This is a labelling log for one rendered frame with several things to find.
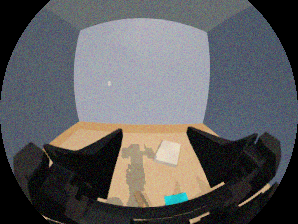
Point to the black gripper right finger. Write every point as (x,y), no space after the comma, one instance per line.
(217,155)

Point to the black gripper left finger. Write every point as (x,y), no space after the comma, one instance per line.
(94,164)

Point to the white flat box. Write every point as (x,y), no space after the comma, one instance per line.
(168,153)

